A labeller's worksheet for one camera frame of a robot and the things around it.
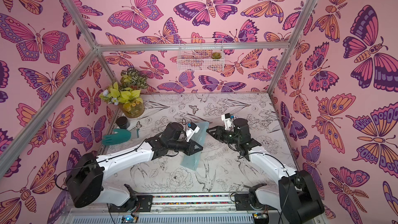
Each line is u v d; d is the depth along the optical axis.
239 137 0.64
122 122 0.99
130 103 0.97
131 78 0.97
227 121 0.76
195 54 1.00
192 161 0.77
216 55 0.92
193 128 0.72
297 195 0.41
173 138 0.64
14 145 0.52
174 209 0.73
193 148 0.72
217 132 0.73
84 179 0.42
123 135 1.00
